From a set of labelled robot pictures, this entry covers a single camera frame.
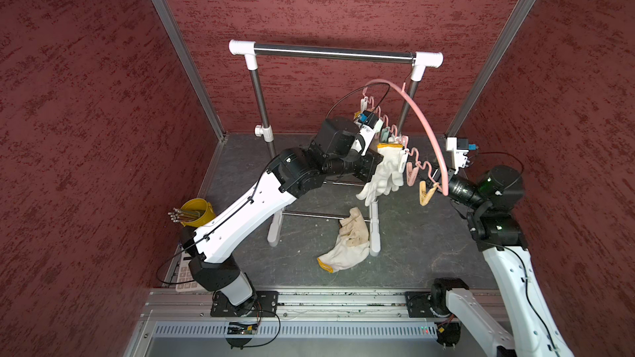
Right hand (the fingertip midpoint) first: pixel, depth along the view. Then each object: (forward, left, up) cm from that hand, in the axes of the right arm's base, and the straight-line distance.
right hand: (404, 171), depth 61 cm
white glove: (+2, +3, -6) cm, 7 cm away
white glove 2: (-9, +15, -37) cm, 41 cm away
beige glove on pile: (-1, +10, -33) cm, 34 cm away
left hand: (+1, +7, +2) cm, 8 cm away
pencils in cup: (-1, +66, -19) cm, 68 cm away
